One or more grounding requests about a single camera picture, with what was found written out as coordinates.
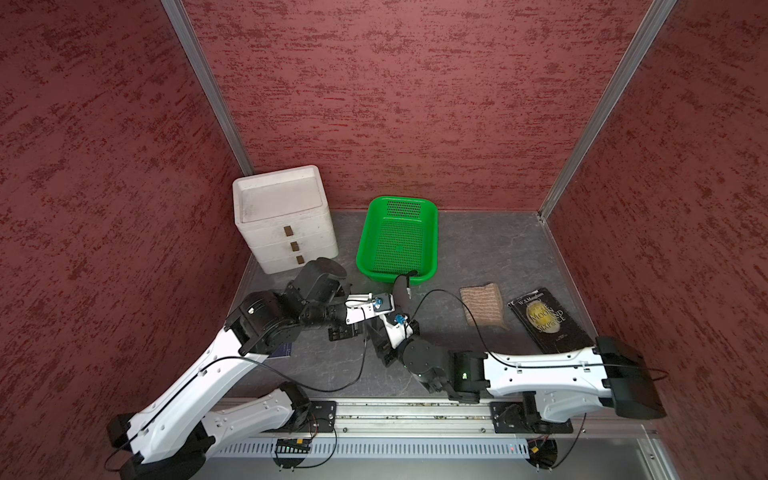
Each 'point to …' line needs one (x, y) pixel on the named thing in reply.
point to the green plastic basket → (399, 238)
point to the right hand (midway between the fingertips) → (376, 323)
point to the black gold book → (548, 322)
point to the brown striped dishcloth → (485, 304)
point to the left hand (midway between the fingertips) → (361, 311)
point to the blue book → (283, 351)
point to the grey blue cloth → (402, 296)
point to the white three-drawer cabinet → (284, 217)
